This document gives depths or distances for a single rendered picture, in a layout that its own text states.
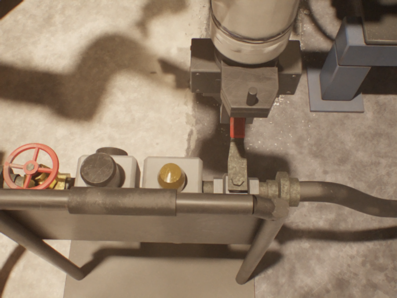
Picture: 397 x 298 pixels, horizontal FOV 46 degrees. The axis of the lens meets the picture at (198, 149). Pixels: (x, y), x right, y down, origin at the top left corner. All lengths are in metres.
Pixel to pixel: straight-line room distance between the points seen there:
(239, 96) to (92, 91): 0.83
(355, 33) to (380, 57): 0.08
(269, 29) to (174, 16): 0.95
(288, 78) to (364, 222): 0.67
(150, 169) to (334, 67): 0.63
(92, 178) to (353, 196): 0.37
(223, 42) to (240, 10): 0.06
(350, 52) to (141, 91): 0.54
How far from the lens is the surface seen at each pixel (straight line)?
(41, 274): 1.13
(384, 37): 1.09
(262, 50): 0.48
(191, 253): 1.08
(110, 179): 0.61
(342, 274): 1.12
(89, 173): 0.61
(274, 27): 0.46
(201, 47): 0.56
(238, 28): 0.46
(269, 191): 0.66
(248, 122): 0.68
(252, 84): 0.49
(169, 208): 0.52
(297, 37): 1.37
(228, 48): 0.48
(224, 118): 0.66
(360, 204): 0.72
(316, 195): 0.67
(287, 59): 0.56
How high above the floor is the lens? 1.06
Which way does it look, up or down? 66 degrees down
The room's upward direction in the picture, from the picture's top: straight up
